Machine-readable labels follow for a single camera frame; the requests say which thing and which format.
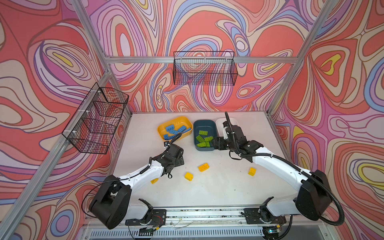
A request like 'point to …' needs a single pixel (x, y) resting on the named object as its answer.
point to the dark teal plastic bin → (210, 126)
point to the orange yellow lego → (203, 168)
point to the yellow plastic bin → (180, 125)
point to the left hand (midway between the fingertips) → (177, 158)
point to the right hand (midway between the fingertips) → (218, 144)
